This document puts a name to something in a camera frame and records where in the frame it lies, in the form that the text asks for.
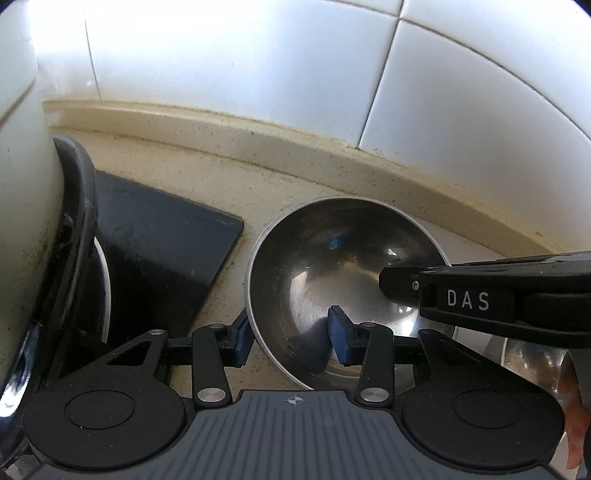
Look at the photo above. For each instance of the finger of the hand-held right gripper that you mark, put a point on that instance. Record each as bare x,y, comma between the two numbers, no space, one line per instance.
397,284

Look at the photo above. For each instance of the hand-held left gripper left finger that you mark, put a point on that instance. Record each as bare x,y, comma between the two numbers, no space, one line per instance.
241,342

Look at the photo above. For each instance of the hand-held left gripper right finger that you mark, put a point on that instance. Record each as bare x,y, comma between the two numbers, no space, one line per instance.
340,339

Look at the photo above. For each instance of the stainless steel bowl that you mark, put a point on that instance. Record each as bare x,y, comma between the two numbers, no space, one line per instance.
531,364
314,258

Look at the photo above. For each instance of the person's right hand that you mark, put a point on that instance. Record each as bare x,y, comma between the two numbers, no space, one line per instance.
577,415

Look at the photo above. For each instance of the black cooktop mat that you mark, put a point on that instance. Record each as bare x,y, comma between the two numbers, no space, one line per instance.
161,249

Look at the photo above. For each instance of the black burner pot support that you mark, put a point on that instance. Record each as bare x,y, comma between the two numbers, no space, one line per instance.
83,207

